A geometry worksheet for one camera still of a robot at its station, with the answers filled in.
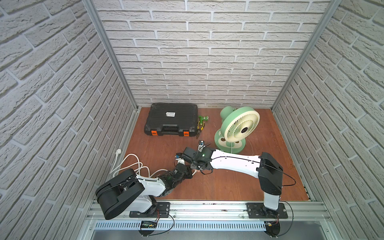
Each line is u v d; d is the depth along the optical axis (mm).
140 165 880
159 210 730
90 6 695
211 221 724
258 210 725
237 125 747
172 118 1061
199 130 1055
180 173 670
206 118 1100
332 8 694
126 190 481
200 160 571
